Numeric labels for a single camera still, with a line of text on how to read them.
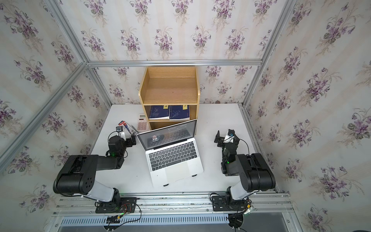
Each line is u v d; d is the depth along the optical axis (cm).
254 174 46
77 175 45
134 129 104
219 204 73
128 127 104
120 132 79
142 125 104
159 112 91
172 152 82
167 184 79
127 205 73
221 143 83
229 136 75
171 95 81
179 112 91
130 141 84
